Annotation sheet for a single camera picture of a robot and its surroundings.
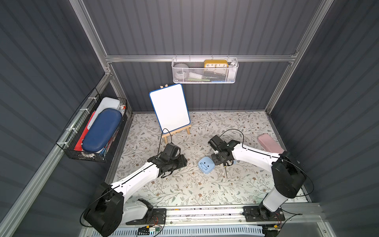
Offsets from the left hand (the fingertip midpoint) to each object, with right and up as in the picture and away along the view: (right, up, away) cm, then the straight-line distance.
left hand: (184, 162), depth 84 cm
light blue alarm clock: (+13, -2, +4) cm, 14 cm away
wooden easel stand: (-14, +15, +12) cm, 24 cm away
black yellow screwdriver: (+25, -3, +7) cm, 26 cm away
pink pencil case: (+58, +8, +15) cm, 60 cm away
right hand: (+21, +2, +5) cm, 22 cm away
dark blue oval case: (-37, +20, -16) cm, 45 cm away
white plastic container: (-41, +33, -7) cm, 54 cm away
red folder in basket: (-46, +12, -20) cm, 51 cm away
